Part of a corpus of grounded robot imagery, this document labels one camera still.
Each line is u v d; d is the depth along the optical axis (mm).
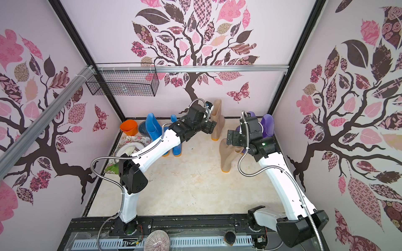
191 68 931
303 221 364
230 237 621
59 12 683
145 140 1067
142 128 1073
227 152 906
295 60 876
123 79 949
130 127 1113
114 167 894
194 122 614
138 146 1017
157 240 684
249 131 511
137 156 501
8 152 504
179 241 700
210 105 695
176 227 749
